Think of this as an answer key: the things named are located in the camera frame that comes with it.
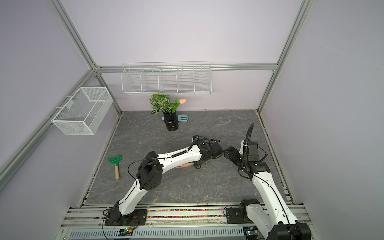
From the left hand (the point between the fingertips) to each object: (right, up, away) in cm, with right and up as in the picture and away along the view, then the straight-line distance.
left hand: (197, 157), depth 87 cm
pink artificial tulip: (-9, +33, +2) cm, 34 cm away
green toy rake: (-51, -4, +6) cm, 52 cm away
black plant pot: (-18, +21, +15) cm, 32 cm away
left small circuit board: (-34, -32, -16) cm, 49 cm away
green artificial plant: (-22, +33, 0) cm, 39 cm away
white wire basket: (-64, +27, -5) cm, 69 cm away
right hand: (+18, +3, -4) cm, 19 cm away
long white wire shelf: (-21, +50, +12) cm, 56 cm away
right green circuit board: (+27, -33, -15) cm, 45 cm away
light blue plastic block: (-13, +24, +28) cm, 39 cm away
